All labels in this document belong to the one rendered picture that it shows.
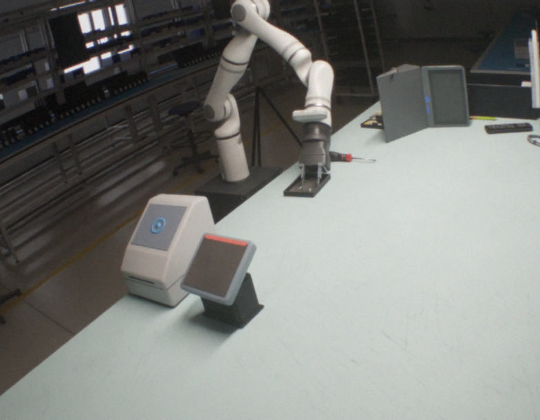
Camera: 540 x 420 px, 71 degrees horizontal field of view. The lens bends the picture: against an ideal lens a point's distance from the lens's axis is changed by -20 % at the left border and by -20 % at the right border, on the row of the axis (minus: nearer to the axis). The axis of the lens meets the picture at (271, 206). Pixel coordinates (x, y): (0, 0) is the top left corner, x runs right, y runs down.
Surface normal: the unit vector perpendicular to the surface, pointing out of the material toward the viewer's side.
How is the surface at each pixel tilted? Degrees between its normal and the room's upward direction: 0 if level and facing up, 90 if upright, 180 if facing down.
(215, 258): 32
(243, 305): 90
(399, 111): 90
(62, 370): 0
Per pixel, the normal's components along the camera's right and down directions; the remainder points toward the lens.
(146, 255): -0.47, -0.37
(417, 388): -0.19, -0.89
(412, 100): 0.47, 0.29
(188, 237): 0.85, 0.06
